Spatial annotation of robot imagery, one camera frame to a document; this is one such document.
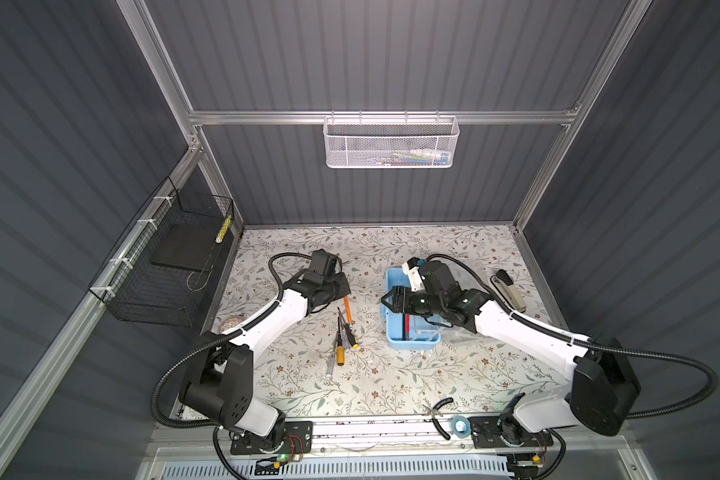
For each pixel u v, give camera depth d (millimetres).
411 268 754
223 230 812
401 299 709
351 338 889
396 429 765
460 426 754
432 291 646
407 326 926
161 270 732
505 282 987
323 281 670
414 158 920
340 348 876
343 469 771
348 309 889
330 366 848
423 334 831
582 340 450
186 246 742
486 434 726
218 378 441
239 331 467
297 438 723
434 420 767
